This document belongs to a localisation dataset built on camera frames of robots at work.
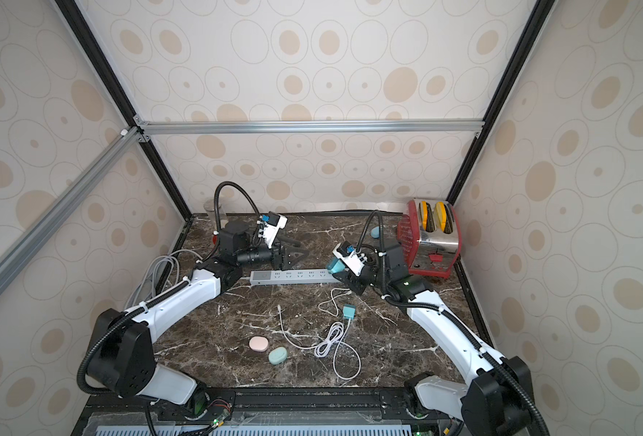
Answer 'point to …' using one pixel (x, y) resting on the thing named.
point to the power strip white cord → (153, 268)
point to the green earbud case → (278, 355)
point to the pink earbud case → (258, 343)
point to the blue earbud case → (375, 232)
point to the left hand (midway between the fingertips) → (308, 250)
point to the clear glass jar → (210, 205)
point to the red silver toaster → (430, 235)
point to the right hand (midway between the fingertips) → (350, 264)
